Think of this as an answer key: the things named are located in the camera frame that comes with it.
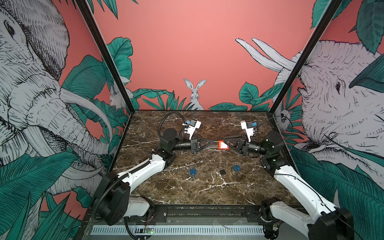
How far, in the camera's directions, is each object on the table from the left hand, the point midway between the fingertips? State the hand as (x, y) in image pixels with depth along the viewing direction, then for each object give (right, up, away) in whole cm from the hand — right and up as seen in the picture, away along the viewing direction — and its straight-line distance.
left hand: (213, 145), depth 64 cm
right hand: (+5, +1, 0) cm, 5 cm away
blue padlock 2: (+17, -18, +27) cm, 37 cm away
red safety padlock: (+5, -1, +1) cm, 5 cm away
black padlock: (+8, -20, +25) cm, 33 cm away
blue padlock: (-9, -20, +25) cm, 33 cm away
